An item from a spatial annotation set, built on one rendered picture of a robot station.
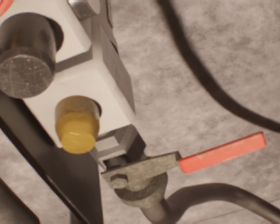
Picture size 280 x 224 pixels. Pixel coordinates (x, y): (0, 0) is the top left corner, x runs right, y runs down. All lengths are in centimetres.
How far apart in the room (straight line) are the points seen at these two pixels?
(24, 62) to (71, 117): 9
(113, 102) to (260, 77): 70
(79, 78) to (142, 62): 62
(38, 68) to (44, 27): 4
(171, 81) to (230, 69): 11
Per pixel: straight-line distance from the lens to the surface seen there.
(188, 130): 128
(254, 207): 108
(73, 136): 51
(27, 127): 53
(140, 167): 58
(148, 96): 119
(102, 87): 52
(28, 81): 45
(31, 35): 44
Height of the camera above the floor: 83
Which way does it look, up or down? 43 degrees down
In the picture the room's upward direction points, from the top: 172 degrees clockwise
